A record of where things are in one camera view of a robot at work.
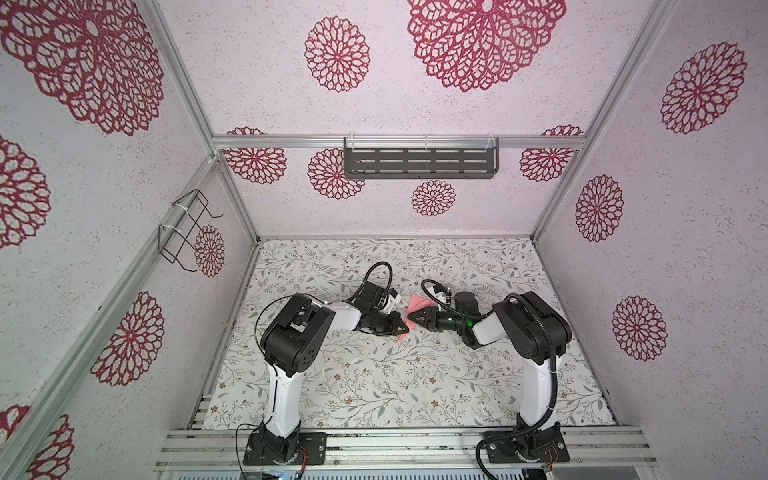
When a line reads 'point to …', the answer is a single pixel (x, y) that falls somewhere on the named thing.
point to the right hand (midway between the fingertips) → (410, 315)
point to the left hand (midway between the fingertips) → (403, 335)
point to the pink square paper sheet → (416, 303)
